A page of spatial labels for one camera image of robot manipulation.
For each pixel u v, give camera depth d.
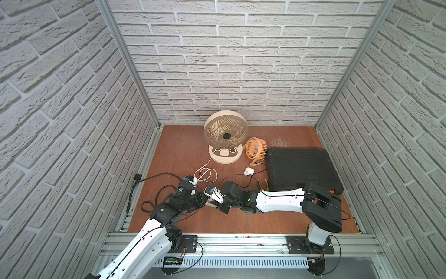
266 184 0.91
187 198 0.63
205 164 1.00
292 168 0.90
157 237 0.51
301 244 0.73
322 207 0.47
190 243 0.73
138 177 0.95
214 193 0.68
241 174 0.95
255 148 0.95
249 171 0.95
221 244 0.77
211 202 0.79
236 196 0.63
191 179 0.73
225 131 0.84
